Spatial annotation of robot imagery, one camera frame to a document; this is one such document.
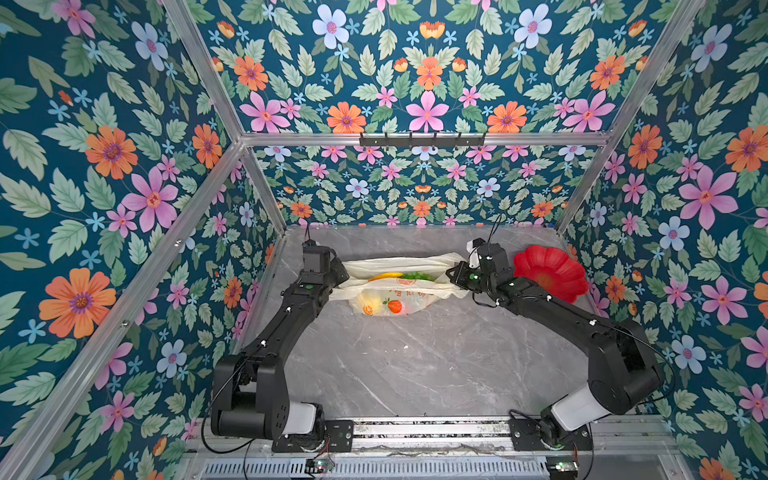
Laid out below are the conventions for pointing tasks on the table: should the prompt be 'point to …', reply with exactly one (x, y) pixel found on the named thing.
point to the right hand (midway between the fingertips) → (446, 268)
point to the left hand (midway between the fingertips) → (343, 257)
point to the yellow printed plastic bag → (398, 286)
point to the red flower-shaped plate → (552, 269)
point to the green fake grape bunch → (417, 275)
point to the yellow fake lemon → (385, 275)
